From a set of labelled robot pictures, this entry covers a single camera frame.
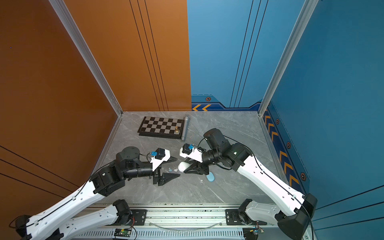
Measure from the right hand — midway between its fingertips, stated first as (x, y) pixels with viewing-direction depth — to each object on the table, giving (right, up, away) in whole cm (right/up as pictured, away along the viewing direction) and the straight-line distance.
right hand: (185, 165), depth 64 cm
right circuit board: (+31, -35, +7) cm, 47 cm away
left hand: (-3, +1, -3) cm, 4 cm away
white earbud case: (-1, 0, -1) cm, 2 cm away
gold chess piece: (-9, +14, +39) cm, 42 cm away
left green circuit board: (-30, -35, +8) cm, 47 cm away
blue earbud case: (+13, -13, +21) cm, 28 cm away
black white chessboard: (-20, +15, +42) cm, 49 cm away
